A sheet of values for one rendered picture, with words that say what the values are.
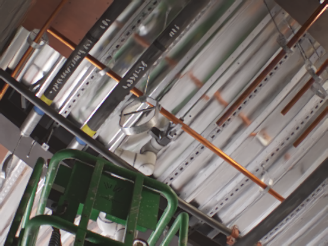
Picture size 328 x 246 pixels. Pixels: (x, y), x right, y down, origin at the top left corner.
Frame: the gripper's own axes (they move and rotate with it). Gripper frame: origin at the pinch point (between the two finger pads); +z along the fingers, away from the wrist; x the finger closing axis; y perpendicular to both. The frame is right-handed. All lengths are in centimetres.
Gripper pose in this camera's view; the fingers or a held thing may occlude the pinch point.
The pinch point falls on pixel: (179, 123)
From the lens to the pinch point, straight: 310.1
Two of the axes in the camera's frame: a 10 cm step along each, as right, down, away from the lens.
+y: 7.9, 5.7, 2.3
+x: -2.3, 6.2, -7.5
